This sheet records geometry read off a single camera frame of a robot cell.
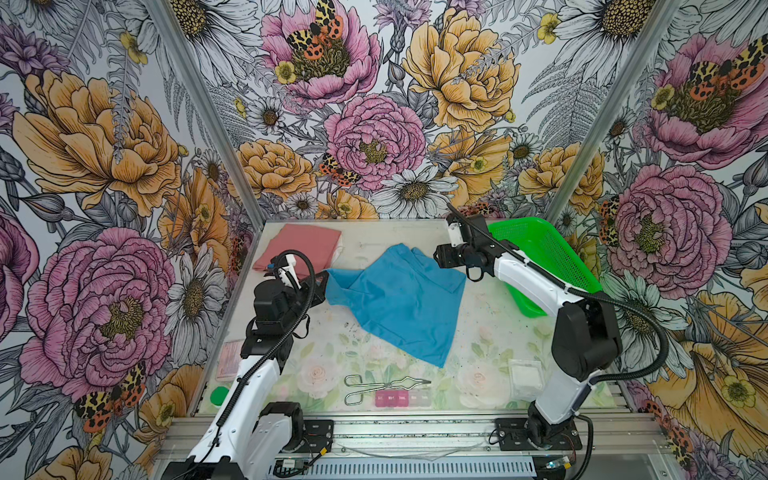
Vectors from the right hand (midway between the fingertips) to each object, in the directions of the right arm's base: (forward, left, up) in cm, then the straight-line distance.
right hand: (442, 260), depth 92 cm
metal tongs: (-29, +26, -15) cm, 42 cm away
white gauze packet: (-30, -21, -17) cm, 40 cm away
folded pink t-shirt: (+19, +42, -11) cm, 47 cm away
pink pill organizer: (-35, +14, -13) cm, 39 cm away
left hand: (-11, +31, +7) cm, 34 cm away
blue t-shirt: (-4, +12, -14) cm, 19 cm away
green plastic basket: (+14, -41, -13) cm, 45 cm away
